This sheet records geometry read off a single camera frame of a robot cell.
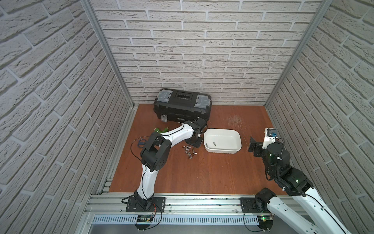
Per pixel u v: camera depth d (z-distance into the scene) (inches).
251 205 28.7
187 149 37.0
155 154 20.3
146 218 28.5
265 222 27.6
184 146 37.3
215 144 38.2
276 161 18.6
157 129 39.5
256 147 23.8
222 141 38.6
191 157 35.4
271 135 22.1
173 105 38.4
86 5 27.1
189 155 36.1
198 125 30.3
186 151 36.3
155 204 28.7
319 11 28.0
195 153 36.3
